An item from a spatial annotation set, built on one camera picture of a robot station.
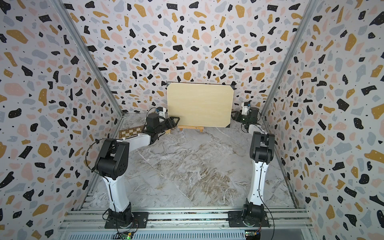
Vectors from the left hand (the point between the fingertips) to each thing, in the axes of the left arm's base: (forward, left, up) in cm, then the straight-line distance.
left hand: (178, 118), depth 96 cm
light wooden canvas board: (+12, -14, +1) cm, 18 cm away
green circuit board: (-60, +21, -17) cm, 66 cm away
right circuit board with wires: (-60, -39, -17) cm, 74 cm away
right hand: (+11, -39, -6) cm, 41 cm away
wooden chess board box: (0, +39, -14) cm, 41 cm away
